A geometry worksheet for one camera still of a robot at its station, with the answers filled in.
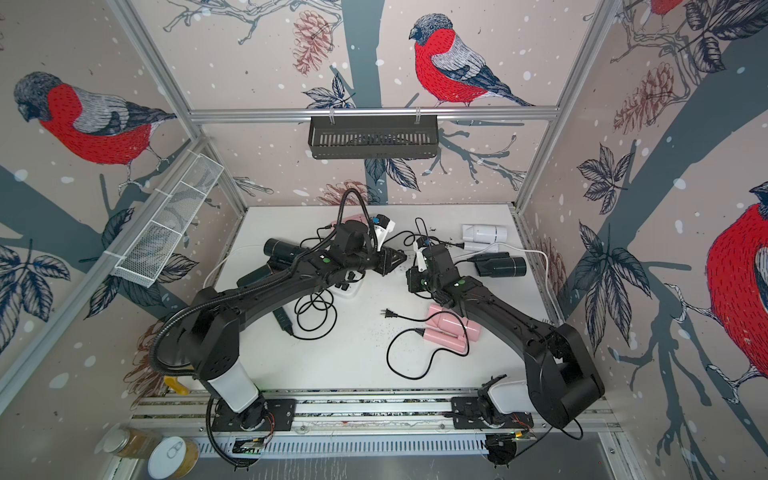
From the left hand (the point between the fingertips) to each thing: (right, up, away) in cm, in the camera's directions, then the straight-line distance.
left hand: (409, 252), depth 79 cm
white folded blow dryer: (+29, +4, +27) cm, 40 cm away
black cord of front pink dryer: (-5, -20, +11) cm, 24 cm away
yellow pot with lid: (-58, -31, -9) cm, 66 cm away
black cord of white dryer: (+20, +1, +28) cm, 34 cm away
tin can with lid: (-53, -44, -15) cm, 71 cm away
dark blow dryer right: (+32, -5, +18) cm, 37 cm away
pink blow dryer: (-19, +11, +36) cm, 42 cm away
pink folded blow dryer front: (+12, -22, +5) cm, 25 cm away
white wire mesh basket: (-73, 0, +2) cm, 73 cm away
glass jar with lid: (-61, -40, -16) cm, 75 cm away
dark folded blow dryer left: (-44, -2, +22) cm, 49 cm away
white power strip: (-17, -13, +14) cm, 26 cm away
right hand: (+1, -5, +8) cm, 10 cm away
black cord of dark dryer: (-30, -17, +13) cm, 37 cm away
